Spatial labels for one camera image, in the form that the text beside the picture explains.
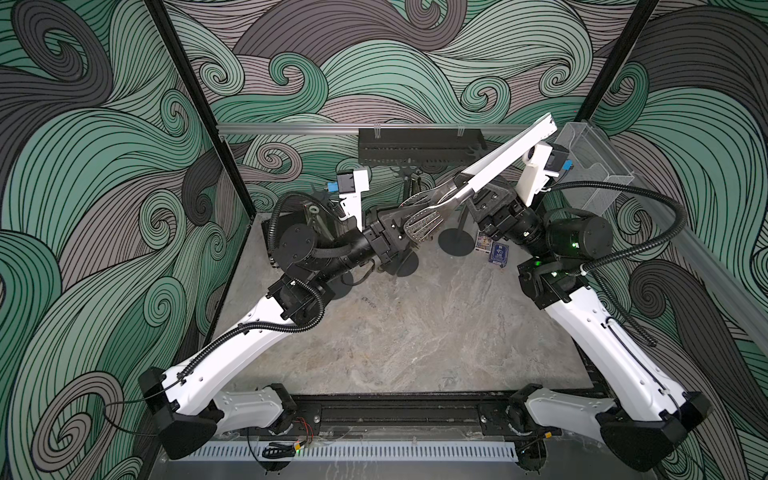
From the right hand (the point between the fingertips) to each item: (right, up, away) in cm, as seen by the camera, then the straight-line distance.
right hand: (453, 184), depth 41 cm
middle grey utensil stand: (0, -17, +62) cm, 64 cm away
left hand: (-3, -3, +2) cm, 5 cm away
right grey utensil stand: (+20, -9, +70) cm, 73 cm away
